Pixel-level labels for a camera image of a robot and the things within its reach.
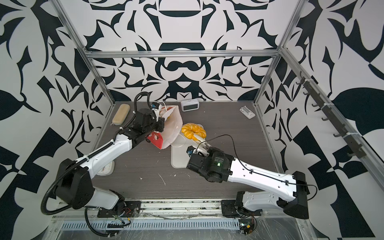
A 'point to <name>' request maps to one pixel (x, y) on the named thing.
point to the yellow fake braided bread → (189, 129)
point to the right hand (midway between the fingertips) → (214, 151)
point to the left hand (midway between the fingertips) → (164, 115)
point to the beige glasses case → (121, 114)
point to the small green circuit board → (247, 229)
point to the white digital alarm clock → (190, 105)
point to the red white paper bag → (173, 125)
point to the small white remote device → (247, 112)
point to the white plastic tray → (179, 157)
